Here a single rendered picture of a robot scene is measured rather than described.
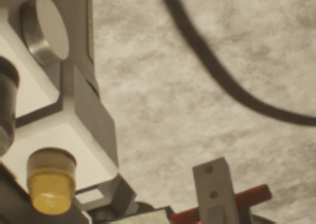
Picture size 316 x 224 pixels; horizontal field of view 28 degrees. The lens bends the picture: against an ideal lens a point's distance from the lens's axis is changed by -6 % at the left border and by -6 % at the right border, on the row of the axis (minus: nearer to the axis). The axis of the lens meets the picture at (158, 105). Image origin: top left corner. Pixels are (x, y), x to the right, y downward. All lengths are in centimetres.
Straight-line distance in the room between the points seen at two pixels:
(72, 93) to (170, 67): 61
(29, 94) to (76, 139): 6
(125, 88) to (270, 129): 29
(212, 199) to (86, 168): 10
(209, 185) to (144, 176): 79
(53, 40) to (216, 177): 16
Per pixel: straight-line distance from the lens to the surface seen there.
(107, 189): 55
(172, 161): 125
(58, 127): 46
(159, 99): 112
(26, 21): 42
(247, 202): 52
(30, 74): 42
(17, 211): 51
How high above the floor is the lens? 77
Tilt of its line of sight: 43 degrees down
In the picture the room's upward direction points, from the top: 172 degrees clockwise
